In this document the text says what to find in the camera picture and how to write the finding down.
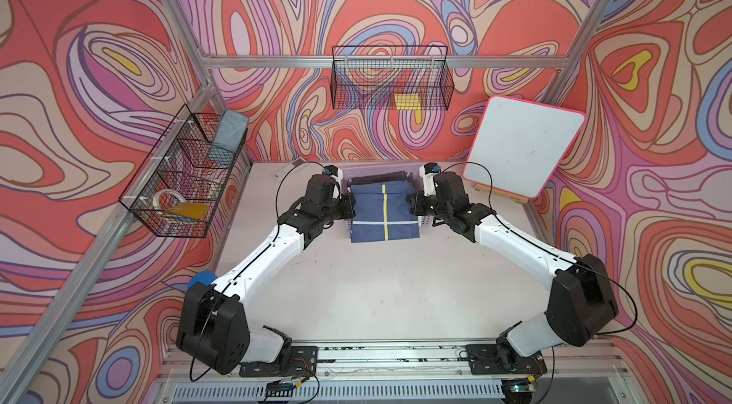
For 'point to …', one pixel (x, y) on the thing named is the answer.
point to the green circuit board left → (279, 389)
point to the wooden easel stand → (499, 193)
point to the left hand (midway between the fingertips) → (358, 199)
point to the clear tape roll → (159, 192)
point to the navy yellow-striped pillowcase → (382, 212)
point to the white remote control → (280, 172)
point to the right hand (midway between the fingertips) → (409, 202)
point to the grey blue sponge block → (231, 131)
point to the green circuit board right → (517, 389)
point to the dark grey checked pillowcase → (380, 178)
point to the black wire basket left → (188, 162)
